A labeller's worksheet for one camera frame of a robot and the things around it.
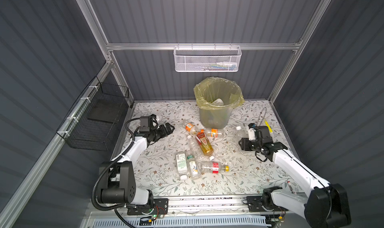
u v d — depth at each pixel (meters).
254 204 0.74
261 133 0.66
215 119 0.99
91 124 0.72
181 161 0.85
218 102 1.03
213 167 0.81
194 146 0.92
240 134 0.87
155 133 0.75
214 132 0.96
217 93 1.03
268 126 1.05
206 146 0.89
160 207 0.73
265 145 0.63
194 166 0.81
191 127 0.99
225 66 0.91
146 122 0.69
